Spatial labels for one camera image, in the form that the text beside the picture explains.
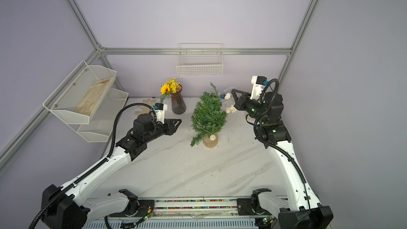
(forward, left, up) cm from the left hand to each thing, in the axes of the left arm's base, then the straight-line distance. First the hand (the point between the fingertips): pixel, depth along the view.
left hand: (179, 123), depth 76 cm
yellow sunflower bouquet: (+26, +8, +1) cm, 27 cm away
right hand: (+4, -25, +16) cm, 30 cm away
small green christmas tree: (0, -15, +5) cm, 15 cm away
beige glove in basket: (+8, +45, +6) cm, 46 cm away
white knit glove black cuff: (+29, +32, -23) cm, 49 cm away
